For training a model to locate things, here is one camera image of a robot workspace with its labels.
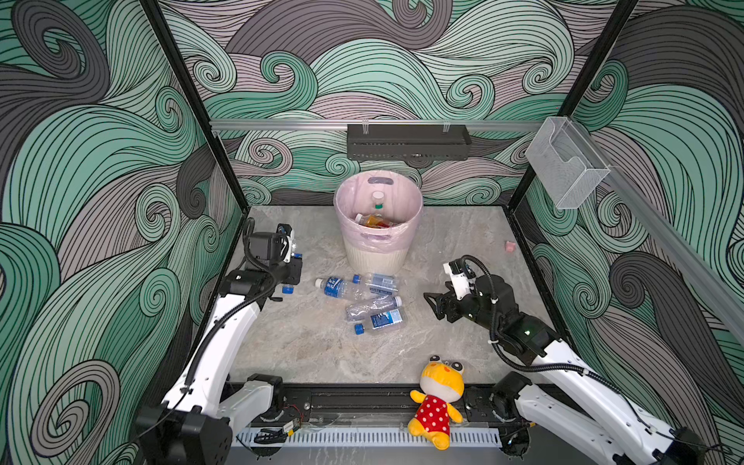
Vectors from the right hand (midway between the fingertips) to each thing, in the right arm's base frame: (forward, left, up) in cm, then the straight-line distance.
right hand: (436, 289), depth 75 cm
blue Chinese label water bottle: (+8, +27, -14) cm, 31 cm away
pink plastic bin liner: (+32, +7, +2) cm, 32 cm away
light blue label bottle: (+9, +14, -14) cm, 21 cm away
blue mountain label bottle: (-3, +12, -13) cm, 18 cm away
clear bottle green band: (+34, +15, +1) cm, 37 cm away
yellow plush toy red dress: (-21, 0, -10) cm, 23 cm away
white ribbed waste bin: (+12, +16, -6) cm, 21 cm away
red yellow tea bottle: (+25, +17, -1) cm, 30 cm away
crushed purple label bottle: (0, +21, -14) cm, 25 cm away
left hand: (+7, +40, +3) cm, 40 cm away
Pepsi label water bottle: (0, +39, 0) cm, 39 cm away
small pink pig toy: (+28, -35, -18) cm, 48 cm away
